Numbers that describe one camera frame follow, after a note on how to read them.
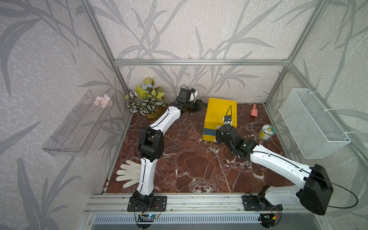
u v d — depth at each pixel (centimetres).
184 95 75
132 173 82
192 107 83
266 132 93
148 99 87
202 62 96
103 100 77
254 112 112
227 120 69
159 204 73
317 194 39
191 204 75
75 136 66
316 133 62
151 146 55
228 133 58
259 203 65
